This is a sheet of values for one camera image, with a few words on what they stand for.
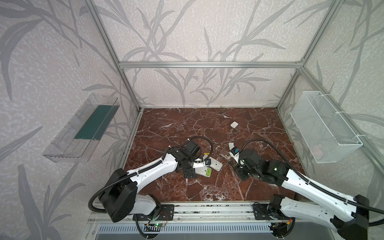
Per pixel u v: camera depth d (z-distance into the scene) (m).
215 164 0.89
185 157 0.60
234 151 0.67
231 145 0.99
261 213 0.73
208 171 0.87
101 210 0.43
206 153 0.98
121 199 0.40
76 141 0.63
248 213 0.75
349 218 0.40
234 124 1.10
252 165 0.56
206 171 0.86
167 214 0.72
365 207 0.40
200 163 0.72
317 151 0.73
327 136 0.63
